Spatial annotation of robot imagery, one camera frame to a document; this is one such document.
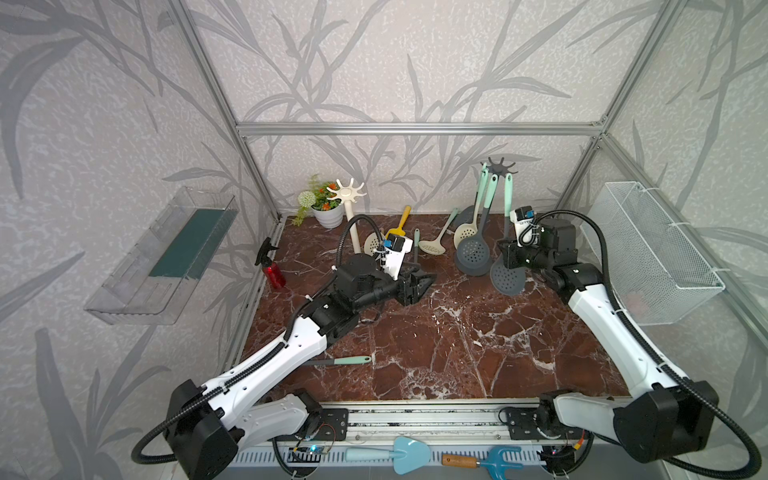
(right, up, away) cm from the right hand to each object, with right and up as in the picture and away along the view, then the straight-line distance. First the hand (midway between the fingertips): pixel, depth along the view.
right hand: (501, 239), depth 80 cm
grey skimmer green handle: (-3, -1, +12) cm, 12 cm away
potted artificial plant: (-54, +10, +26) cm, 60 cm away
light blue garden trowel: (-25, -51, -10) cm, 58 cm away
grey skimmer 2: (+1, -11, -1) cm, 12 cm away
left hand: (-21, -8, -12) cm, 25 cm away
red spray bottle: (-68, -10, +15) cm, 71 cm away
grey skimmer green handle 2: (-4, -5, +14) cm, 15 cm away
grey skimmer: (-22, -9, +23) cm, 33 cm away
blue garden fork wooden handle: (-6, -51, -12) cm, 53 cm away
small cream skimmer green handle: (-15, -3, +29) cm, 33 cm away
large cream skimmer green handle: (-4, +3, +15) cm, 16 cm away
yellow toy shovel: (-28, +3, +36) cm, 46 cm away
